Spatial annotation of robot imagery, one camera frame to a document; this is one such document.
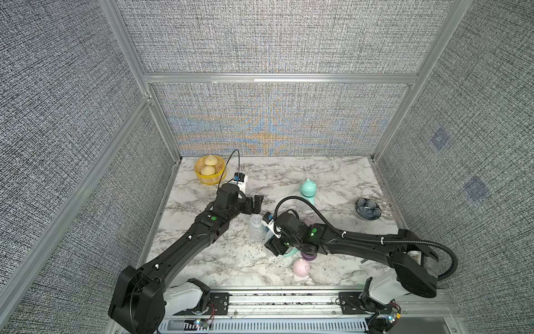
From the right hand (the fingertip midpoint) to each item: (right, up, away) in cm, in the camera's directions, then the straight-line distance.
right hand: (269, 234), depth 81 cm
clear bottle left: (-5, +2, -3) cm, 6 cm away
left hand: (-5, +16, 0) cm, 17 cm away
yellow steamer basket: (-28, +21, +25) cm, 43 cm away
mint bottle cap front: (+16, +17, +6) cm, 25 cm away
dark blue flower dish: (+46, +7, +16) cm, 49 cm away
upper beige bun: (-31, +31, +30) cm, 53 cm away
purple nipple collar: (+16, -10, +4) cm, 20 cm away
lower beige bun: (-31, +25, +26) cm, 48 cm away
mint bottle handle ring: (+18, +13, +8) cm, 24 cm away
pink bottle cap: (+12, -12, -3) cm, 17 cm away
